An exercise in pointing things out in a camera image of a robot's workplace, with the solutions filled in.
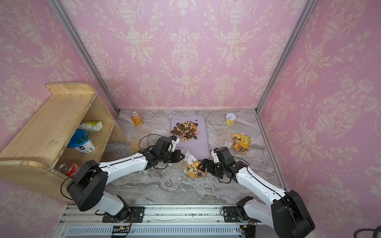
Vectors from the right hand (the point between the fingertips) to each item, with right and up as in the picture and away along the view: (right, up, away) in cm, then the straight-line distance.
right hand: (204, 169), depth 82 cm
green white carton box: (-60, +25, -4) cm, 65 cm away
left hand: (-11, +6, +2) cm, 12 cm away
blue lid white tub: (-57, +18, -16) cm, 62 cm away
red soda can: (-54, +8, -25) cm, 60 cm away
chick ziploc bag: (+23, +14, +17) cm, 32 cm away
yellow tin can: (+21, +29, +27) cm, 45 cm away
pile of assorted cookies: (-11, +21, +23) cm, 33 cm away
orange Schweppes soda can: (-46, +29, +21) cm, 58 cm away
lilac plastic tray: (-3, +9, +18) cm, 21 cm away
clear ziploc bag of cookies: (-44, +15, +19) cm, 50 cm away
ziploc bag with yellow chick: (-8, +1, +2) cm, 9 cm away
